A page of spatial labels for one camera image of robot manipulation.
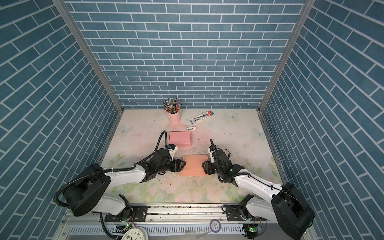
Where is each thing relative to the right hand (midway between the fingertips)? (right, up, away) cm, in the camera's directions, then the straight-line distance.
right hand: (204, 162), depth 86 cm
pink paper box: (-16, +12, +14) cm, 24 cm away
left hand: (-13, -1, +1) cm, 13 cm away
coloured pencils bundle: (-23, +34, +22) cm, 47 cm away
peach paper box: (-6, -2, -2) cm, 7 cm away
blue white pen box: (-3, +27, +29) cm, 40 cm away
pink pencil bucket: (-21, +26, +21) cm, 40 cm away
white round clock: (-31, -26, -20) cm, 45 cm away
